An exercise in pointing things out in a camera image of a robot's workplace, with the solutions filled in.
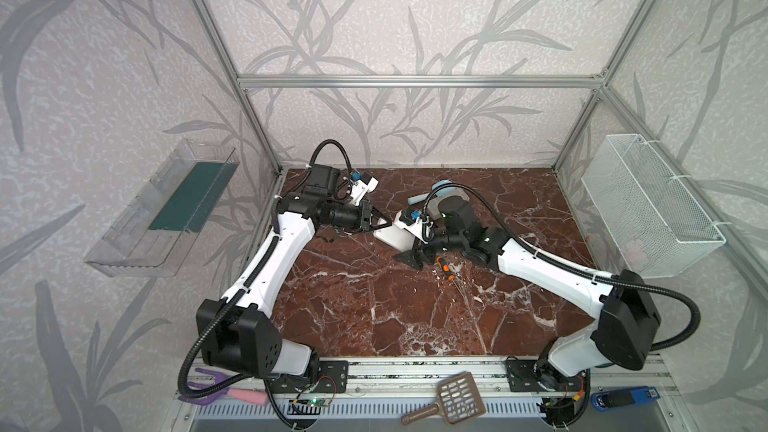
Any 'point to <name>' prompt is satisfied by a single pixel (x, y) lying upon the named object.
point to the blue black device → (617, 398)
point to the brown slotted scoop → (457, 399)
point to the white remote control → (397, 237)
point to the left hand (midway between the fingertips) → (392, 215)
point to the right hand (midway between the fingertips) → (400, 231)
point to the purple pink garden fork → (236, 395)
